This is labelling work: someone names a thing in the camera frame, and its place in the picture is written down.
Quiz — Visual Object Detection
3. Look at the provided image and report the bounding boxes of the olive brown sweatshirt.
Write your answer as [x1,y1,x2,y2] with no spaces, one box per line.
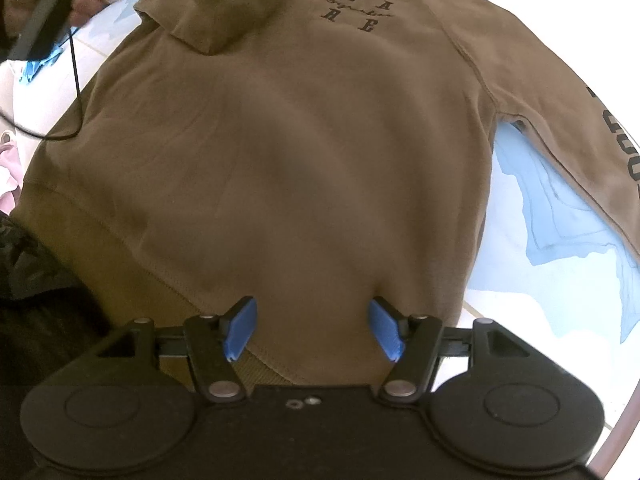
[11,0,639,385]

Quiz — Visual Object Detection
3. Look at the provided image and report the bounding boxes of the light blue table mat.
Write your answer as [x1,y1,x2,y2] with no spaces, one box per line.
[465,124,639,426]

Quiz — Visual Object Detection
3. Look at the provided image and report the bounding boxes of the black cable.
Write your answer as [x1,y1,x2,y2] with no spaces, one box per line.
[0,24,87,142]

